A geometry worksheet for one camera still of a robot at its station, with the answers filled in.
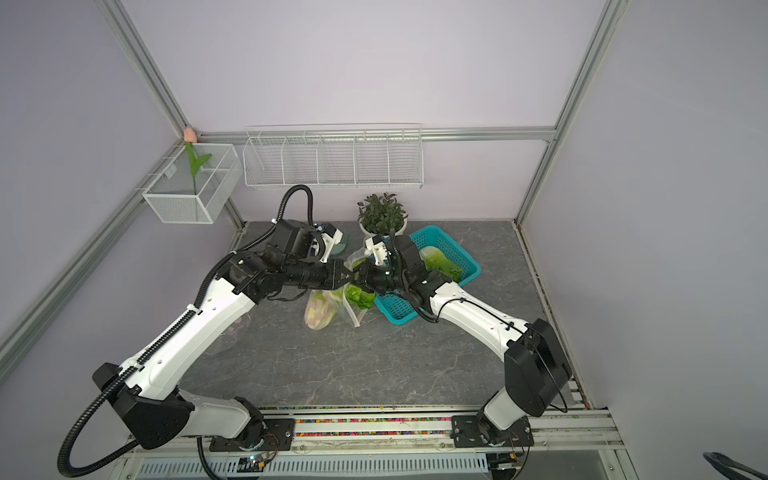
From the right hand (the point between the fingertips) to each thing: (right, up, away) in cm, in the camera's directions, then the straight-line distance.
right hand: (339, 276), depth 73 cm
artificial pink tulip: (-47, +33, +17) cm, 60 cm away
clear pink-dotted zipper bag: (+3, -8, -4) cm, 9 cm away
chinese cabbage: (-8, -10, +11) cm, 17 cm away
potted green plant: (+9, +18, +25) cm, 33 cm away
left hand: (+4, 0, -4) cm, 6 cm away
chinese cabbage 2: (+6, -5, -1) cm, 8 cm away
